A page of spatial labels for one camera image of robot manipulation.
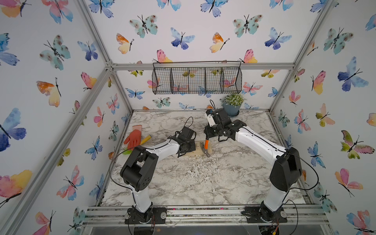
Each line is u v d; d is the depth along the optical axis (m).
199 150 0.93
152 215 0.72
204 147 0.93
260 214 0.72
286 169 0.46
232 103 1.07
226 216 0.75
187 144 0.85
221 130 0.63
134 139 1.01
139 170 0.47
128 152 0.50
